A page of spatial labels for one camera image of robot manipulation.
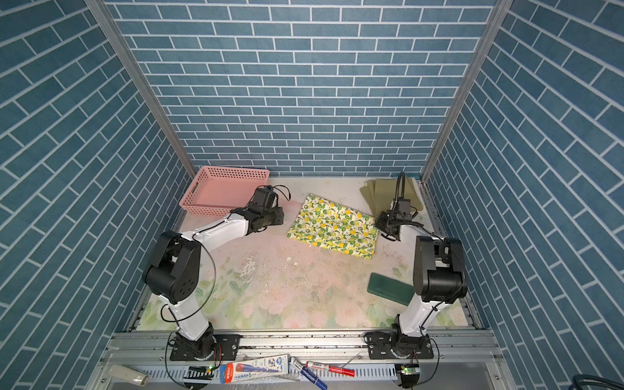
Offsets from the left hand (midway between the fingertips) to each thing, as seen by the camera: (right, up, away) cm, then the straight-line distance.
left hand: (281, 214), depth 96 cm
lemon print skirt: (+19, -5, +6) cm, 20 cm away
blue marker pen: (+13, -44, -28) cm, 54 cm away
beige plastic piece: (-37, -43, -29) cm, 64 cm away
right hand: (+39, -2, +3) cm, 39 cm away
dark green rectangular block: (+42, -27, -8) cm, 50 cm away
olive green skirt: (+44, +7, +13) cm, 47 cm away
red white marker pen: (+22, -44, -27) cm, 56 cm away
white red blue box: (-7, -44, -27) cm, 52 cm away
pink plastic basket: (-32, +10, +17) cm, 37 cm away
